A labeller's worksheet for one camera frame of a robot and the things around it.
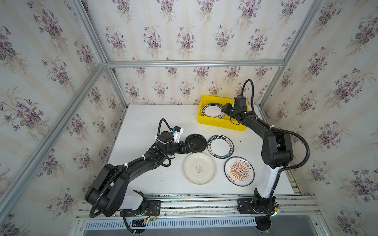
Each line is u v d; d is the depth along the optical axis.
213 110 1.16
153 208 0.73
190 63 0.94
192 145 0.76
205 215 0.72
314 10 0.72
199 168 0.86
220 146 0.96
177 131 0.77
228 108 0.88
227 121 0.90
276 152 0.52
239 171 0.86
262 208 0.68
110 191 0.42
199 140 0.98
